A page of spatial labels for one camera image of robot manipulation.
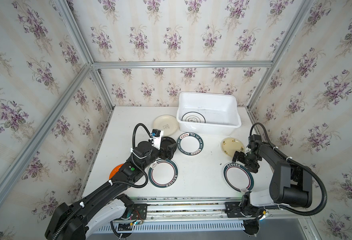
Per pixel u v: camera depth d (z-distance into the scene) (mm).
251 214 716
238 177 843
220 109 1161
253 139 746
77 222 387
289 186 434
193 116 1142
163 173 878
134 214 719
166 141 979
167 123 1084
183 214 732
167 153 675
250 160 744
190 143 992
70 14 731
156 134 637
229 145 973
